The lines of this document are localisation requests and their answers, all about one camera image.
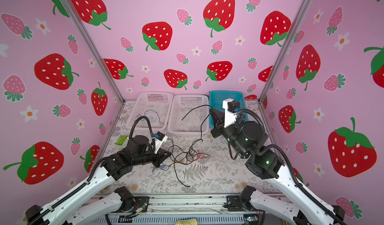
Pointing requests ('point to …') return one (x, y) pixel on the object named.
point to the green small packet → (121, 140)
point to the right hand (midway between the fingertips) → (211, 108)
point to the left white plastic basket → (157, 106)
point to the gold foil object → (192, 221)
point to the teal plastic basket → (216, 100)
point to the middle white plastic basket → (191, 124)
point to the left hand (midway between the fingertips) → (171, 153)
